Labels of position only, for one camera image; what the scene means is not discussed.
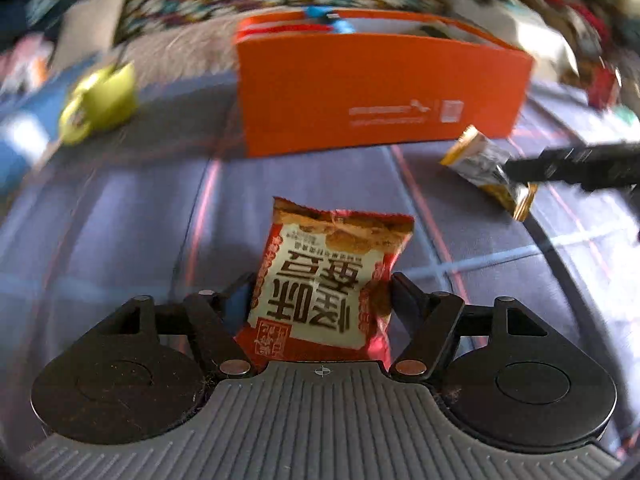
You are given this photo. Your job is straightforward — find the red white snack bag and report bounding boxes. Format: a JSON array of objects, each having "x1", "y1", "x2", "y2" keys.
[{"x1": 235, "y1": 197, "x2": 414, "y2": 368}]

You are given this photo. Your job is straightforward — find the gold white snack packet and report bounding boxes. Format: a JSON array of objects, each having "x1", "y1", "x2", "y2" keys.
[{"x1": 439, "y1": 126, "x2": 538, "y2": 222}]

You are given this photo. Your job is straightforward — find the plaid blue tablecloth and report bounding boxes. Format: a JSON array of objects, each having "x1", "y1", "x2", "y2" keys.
[{"x1": 0, "y1": 71, "x2": 640, "y2": 461}]

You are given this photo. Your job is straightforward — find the white side table box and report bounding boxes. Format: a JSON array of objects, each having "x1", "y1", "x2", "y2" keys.
[{"x1": 450, "y1": 0, "x2": 578, "y2": 82}]

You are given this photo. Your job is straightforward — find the yellow-green mug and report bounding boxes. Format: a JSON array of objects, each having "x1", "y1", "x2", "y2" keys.
[{"x1": 58, "y1": 63, "x2": 139, "y2": 145}]

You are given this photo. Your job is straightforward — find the orange cardboard box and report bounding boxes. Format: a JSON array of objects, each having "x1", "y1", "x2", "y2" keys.
[{"x1": 234, "y1": 9, "x2": 534, "y2": 157}]

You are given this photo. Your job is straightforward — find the sofa with quilted cover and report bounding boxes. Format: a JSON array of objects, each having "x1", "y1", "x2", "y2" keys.
[{"x1": 29, "y1": 0, "x2": 551, "y2": 86}]

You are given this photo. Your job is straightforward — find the beige pillow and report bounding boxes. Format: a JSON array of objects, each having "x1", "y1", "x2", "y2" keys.
[{"x1": 50, "y1": 0, "x2": 126, "y2": 73}]

